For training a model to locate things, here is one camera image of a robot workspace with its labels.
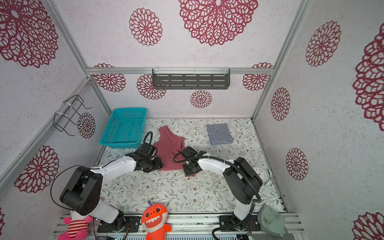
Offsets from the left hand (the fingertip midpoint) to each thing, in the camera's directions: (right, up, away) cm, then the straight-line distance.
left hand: (159, 167), depth 91 cm
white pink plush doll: (-32, -22, -23) cm, 45 cm away
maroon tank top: (+3, +13, +11) cm, 18 cm away
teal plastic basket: (-32, +25, +25) cm, 47 cm away
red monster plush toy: (+3, -18, -24) cm, 30 cm away
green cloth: (+59, -22, -18) cm, 66 cm away
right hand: (+18, -1, -1) cm, 18 cm away
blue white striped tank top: (+41, +21, +20) cm, 50 cm away
